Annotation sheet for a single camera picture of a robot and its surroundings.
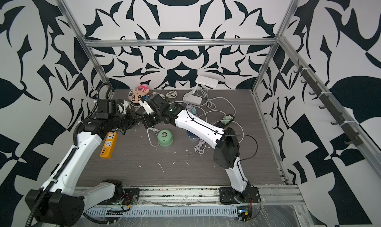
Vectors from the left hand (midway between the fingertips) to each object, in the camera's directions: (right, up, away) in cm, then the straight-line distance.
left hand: (142, 114), depth 76 cm
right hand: (0, -2, -1) cm, 2 cm away
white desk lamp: (+33, +20, +18) cm, 43 cm away
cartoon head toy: (-14, +12, +29) cm, 35 cm away
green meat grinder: (+11, -13, +7) cm, 18 cm away
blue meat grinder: (+26, -14, +13) cm, 32 cm away
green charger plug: (+47, -4, +18) cm, 51 cm away
